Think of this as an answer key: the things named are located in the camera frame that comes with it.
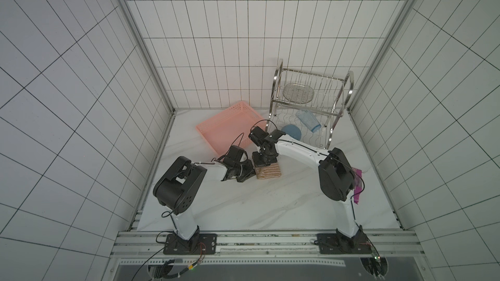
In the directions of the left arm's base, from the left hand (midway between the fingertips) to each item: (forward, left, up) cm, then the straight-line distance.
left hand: (255, 175), depth 92 cm
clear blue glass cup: (+27, -29, +11) cm, 41 cm away
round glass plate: (+29, -20, +27) cm, 44 cm away
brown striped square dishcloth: (-1, -6, +5) cm, 8 cm away
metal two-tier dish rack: (+22, -25, +28) cm, 43 cm away
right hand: (+2, +1, +5) cm, 5 cm away
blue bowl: (+22, -20, +7) cm, 30 cm away
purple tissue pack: (-6, -45, +6) cm, 46 cm away
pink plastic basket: (+30, +14, 0) cm, 33 cm away
